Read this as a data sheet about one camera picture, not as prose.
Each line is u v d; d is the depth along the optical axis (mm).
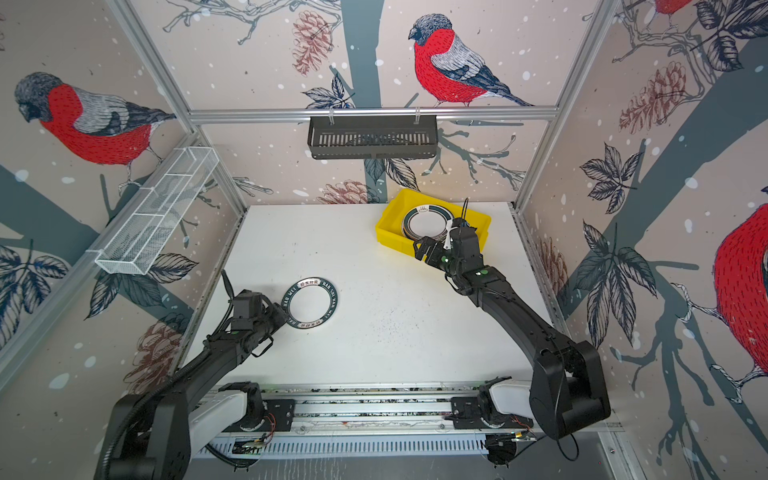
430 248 754
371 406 775
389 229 1084
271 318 778
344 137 1070
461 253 629
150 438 401
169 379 458
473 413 727
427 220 1087
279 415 729
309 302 943
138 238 726
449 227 776
